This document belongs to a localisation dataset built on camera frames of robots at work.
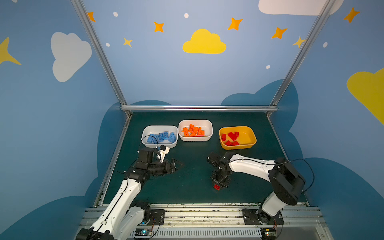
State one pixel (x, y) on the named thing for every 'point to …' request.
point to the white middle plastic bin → (205, 125)
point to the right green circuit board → (268, 233)
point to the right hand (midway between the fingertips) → (215, 184)
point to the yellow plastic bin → (246, 137)
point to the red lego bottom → (217, 187)
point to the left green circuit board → (143, 232)
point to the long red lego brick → (234, 136)
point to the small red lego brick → (223, 137)
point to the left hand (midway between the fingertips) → (180, 165)
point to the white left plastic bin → (148, 130)
